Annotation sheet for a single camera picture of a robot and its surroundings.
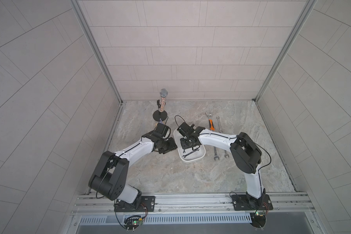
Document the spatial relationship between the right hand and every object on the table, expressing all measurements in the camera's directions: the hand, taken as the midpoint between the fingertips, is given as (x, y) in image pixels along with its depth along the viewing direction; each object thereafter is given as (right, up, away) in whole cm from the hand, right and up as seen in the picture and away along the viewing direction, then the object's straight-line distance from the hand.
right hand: (184, 144), depth 93 cm
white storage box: (+3, -5, -6) cm, 8 cm away
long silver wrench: (+19, -5, -4) cm, 20 cm away
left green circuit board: (-24, -30, -27) cm, 47 cm away
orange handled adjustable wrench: (+19, +12, +9) cm, 24 cm away
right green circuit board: (+35, -30, -24) cm, 52 cm away
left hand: (-4, 0, -6) cm, 7 cm away
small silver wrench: (0, -4, -4) cm, 5 cm away
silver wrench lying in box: (0, -6, -6) cm, 8 cm away
